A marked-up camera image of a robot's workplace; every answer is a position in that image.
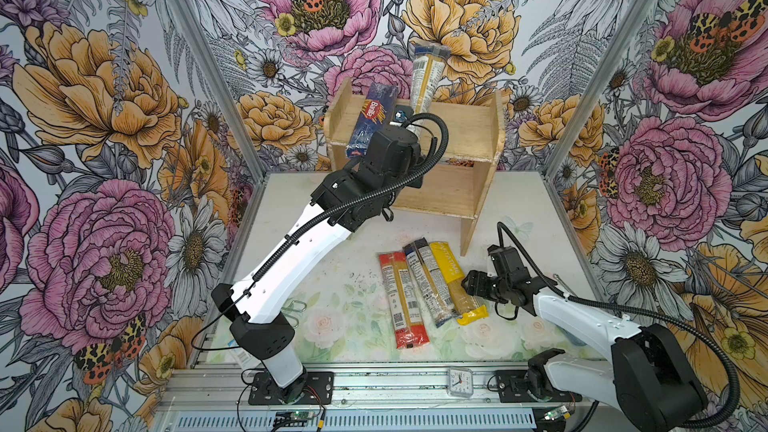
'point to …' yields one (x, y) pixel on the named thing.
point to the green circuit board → (295, 415)
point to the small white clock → (460, 382)
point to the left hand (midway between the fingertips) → (406, 160)
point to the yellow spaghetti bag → (464, 306)
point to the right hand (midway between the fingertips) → (473, 295)
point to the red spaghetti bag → (410, 327)
